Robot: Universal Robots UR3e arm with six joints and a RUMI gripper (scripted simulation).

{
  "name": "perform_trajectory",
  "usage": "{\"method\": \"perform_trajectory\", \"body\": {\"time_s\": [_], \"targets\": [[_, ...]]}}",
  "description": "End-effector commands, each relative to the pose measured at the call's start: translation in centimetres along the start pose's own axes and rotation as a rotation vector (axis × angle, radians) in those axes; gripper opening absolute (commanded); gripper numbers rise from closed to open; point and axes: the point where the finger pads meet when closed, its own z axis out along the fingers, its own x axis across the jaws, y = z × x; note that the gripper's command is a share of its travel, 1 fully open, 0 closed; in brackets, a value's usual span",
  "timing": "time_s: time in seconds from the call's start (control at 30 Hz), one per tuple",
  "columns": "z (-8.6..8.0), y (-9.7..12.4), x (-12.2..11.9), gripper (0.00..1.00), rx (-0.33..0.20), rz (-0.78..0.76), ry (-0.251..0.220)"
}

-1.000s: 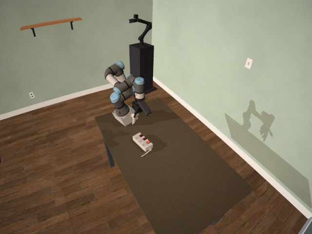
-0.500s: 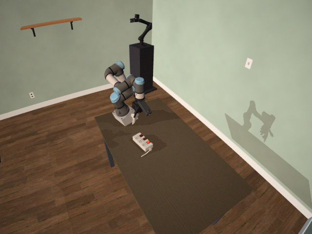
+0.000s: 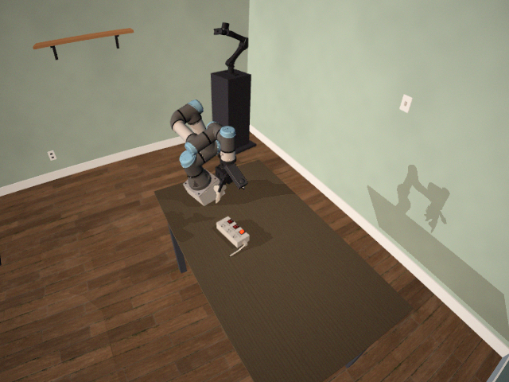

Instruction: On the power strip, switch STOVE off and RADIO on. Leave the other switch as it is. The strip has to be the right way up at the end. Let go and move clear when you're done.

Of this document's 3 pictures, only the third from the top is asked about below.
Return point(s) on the white power strip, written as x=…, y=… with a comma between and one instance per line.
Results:
x=233, y=232

